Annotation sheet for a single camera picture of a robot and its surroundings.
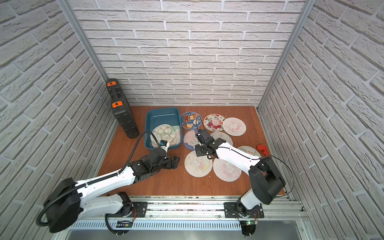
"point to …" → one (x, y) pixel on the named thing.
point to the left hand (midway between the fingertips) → (176, 156)
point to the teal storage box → (165, 123)
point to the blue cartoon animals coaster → (190, 120)
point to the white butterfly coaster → (223, 136)
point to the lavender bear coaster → (190, 140)
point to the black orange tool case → (122, 109)
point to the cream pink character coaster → (198, 166)
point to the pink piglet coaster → (225, 171)
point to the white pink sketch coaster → (234, 126)
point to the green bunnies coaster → (163, 132)
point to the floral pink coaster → (213, 122)
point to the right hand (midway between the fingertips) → (201, 149)
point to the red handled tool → (263, 148)
